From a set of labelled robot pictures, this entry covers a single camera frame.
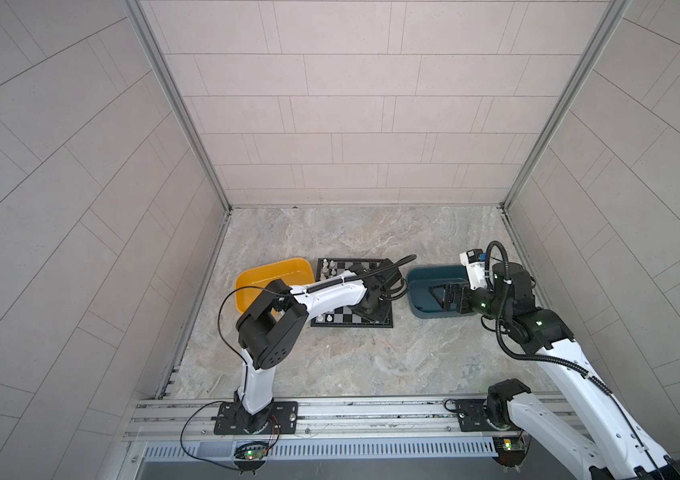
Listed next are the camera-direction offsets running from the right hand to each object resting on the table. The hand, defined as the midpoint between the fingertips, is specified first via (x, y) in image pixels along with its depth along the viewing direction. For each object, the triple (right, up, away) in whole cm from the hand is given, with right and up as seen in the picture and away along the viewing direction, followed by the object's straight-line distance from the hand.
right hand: (441, 288), depth 74 cm
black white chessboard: (-24, -11, +12) cm, 29 cm away
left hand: (-13, -10, +13) cm, 21 cm away
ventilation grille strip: (+7, -35, -6) cm, 37 cm away
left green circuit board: (-44, -34, -10) cm, 56 cm away
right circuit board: (+14, -36, -6) cm, 40 cm away
